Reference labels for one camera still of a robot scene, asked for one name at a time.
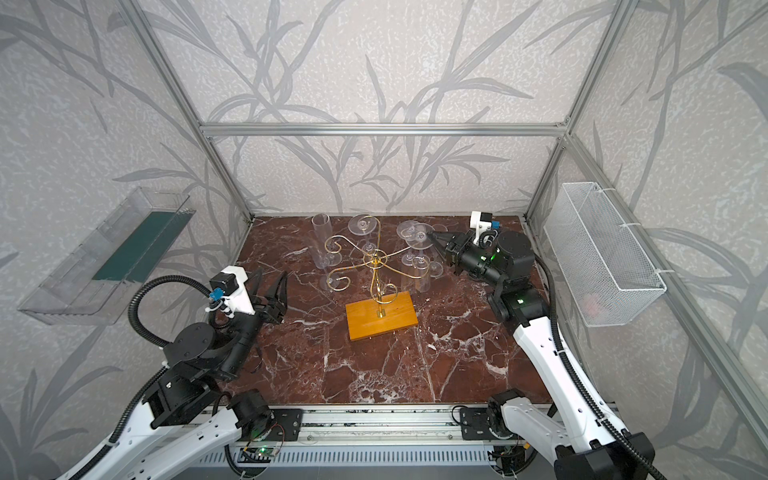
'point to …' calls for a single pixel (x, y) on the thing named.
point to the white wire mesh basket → (608, 276)
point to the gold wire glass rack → (381, 293)
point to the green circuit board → (267, 450)
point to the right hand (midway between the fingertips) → (428, 226)
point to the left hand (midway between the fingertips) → (281, 264)
